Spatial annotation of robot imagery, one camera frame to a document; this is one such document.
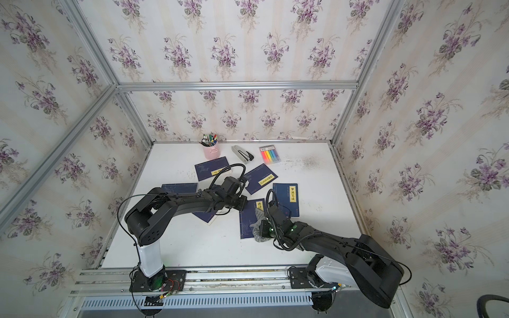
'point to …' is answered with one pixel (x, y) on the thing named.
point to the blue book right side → (287, 197)
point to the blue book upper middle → (259, 177)
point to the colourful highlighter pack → (270, 154)
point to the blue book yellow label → (248, 216)
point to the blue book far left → (179, 188)
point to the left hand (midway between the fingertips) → (246, 204)
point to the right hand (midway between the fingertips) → (261, 228)
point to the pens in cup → (209, 140)
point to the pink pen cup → (212, 152)
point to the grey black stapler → (244, 155)
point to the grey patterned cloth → (256, 230)
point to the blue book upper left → (210, 168)
